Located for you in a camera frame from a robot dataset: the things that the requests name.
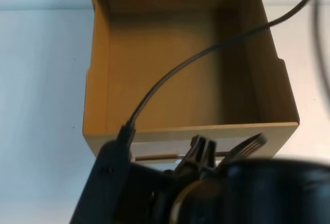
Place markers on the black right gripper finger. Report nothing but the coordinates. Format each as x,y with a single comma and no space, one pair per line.
243,150

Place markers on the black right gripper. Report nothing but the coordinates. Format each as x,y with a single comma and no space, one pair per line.
192,193

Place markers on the cardboard drawer with window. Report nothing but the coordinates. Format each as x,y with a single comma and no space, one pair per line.
227,96

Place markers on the white drawer handle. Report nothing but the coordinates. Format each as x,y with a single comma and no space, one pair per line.
178,161

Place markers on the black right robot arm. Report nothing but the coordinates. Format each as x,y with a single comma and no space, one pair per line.
239,189

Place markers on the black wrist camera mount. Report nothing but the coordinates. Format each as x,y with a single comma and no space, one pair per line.
118,190

